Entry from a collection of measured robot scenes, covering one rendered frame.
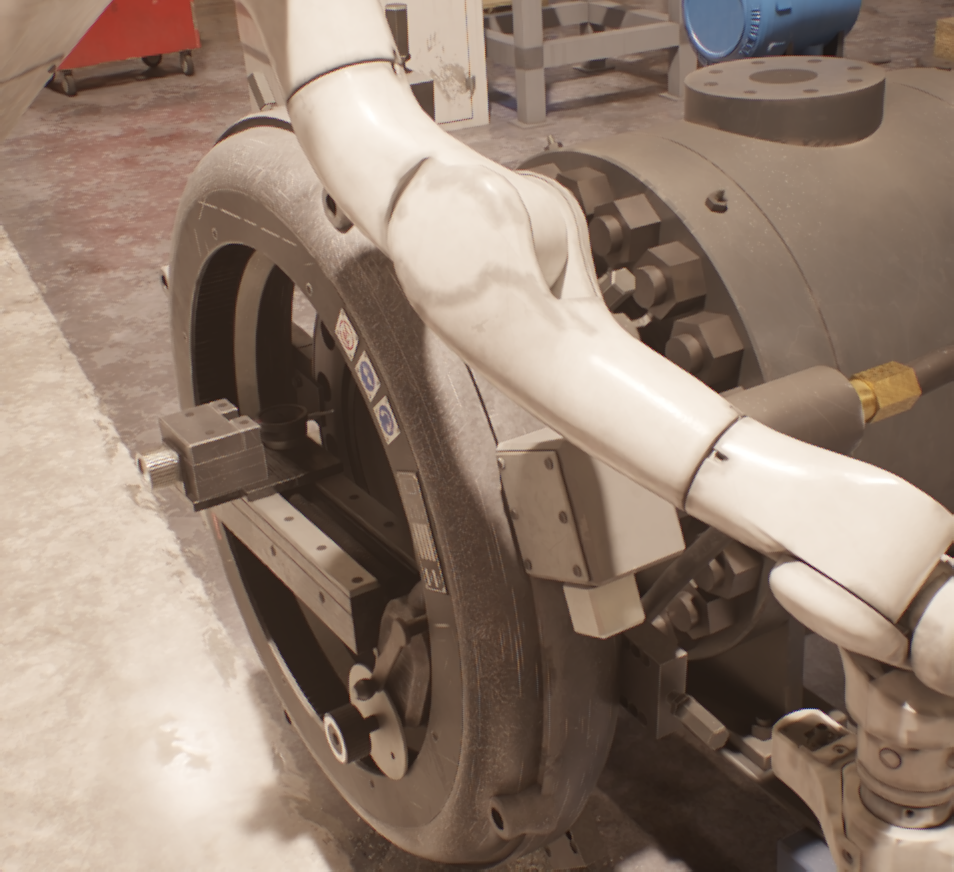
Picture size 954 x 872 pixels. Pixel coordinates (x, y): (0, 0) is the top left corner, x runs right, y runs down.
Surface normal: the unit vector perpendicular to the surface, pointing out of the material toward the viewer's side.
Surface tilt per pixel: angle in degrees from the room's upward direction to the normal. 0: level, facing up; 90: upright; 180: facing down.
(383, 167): 72
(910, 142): 25
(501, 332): 82
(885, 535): 56
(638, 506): 67
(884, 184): 35
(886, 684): 18
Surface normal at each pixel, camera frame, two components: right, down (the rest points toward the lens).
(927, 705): 0.08, -0.76
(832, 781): 0.22, -0.59
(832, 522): -0.33, -0.26
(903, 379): 0.42, -0.17
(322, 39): -0.17, -0.04
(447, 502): -0.62, 0.21
